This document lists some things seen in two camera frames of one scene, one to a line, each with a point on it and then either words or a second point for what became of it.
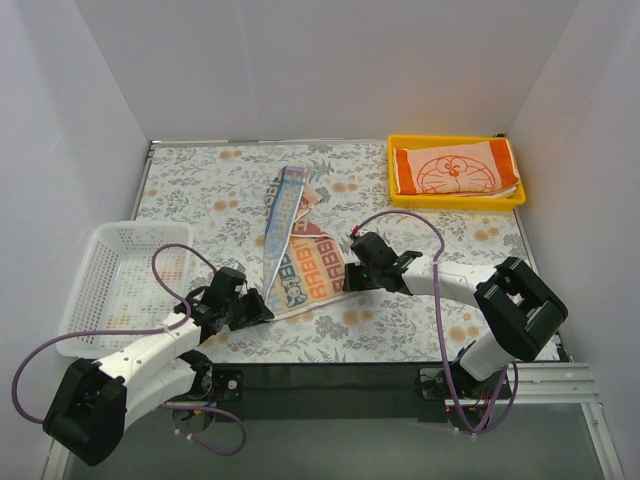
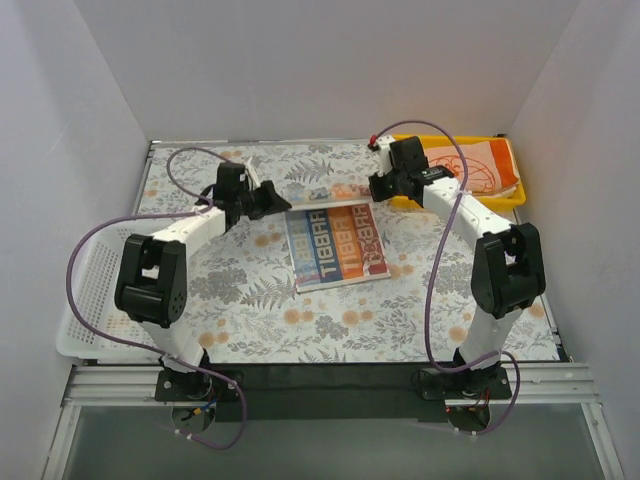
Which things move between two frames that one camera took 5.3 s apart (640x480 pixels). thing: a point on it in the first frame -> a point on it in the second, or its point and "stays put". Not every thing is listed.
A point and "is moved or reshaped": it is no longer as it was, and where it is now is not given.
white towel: (500, 193) stays put
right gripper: (357, 276) -> (381, 186)
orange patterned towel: (455, 168) stays put
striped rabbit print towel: (302, 264) is moved or reshaped
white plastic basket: (117, 286) stays put
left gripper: (245, 307) -> (263, 201)
